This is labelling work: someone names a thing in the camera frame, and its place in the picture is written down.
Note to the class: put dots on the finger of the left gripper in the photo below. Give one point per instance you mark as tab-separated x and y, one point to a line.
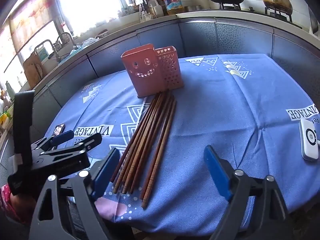
55	141
82	143

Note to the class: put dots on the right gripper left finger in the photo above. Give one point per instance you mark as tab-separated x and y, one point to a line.
52	218

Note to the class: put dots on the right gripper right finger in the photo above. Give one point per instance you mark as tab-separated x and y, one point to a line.
256	208

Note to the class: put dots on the light brown wooden chopstick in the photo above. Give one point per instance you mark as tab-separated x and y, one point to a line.
145	142

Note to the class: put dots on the reddish brown wooden chopstick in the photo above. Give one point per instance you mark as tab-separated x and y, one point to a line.
150	142

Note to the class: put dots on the dark red wooden chopstick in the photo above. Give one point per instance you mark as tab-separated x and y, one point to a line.
138	127

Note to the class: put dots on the red-brown chopstick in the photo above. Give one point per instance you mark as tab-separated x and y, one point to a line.
145	200

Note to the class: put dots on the brown carved-end chopstick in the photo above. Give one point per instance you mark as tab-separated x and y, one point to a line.
152	164

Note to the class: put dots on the operator hand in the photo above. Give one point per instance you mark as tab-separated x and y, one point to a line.
19	208

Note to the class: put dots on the smartphone with photo screen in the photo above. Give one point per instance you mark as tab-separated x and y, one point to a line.
59	129

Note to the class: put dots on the wooden cutting board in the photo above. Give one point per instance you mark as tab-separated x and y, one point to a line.
33	70

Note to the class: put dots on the chrome sink faucet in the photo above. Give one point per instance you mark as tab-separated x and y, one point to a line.
46	50

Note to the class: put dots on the white round-dial device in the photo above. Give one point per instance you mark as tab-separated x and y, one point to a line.
309	141

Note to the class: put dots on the pink perforated utensil holder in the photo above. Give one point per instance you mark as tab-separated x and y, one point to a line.
153	70

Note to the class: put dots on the blue patterned tablecloth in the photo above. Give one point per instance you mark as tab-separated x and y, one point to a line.
248	109

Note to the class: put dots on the white plastic jug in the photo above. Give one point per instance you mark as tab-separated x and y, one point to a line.
156	8

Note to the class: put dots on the cooking oil bottle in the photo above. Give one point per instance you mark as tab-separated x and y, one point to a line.
174	7

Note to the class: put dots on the gas stove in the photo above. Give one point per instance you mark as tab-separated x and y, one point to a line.
259	10

